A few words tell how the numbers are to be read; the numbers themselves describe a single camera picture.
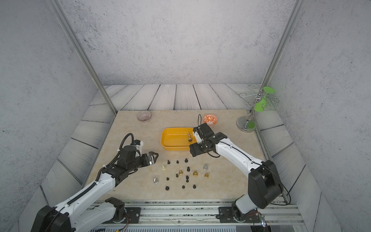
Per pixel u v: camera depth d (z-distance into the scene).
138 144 0.77
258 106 0.98
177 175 0.87
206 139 0.65
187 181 0.85
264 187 0.42
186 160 0.93
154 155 0.77
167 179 0.85
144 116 1.15
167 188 0.82
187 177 0.86
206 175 0.85
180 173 0.87
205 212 0.76
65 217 0.40
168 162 0.91
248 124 1.10
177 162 0.92
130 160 0.66
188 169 0.88
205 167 0.89
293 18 0.73
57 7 0.70
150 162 0.75
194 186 0.83
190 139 1.01
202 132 0.67
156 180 0.81
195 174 0.86
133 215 0.73
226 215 0.73
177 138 1.04
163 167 0.87
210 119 1.12
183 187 0.83
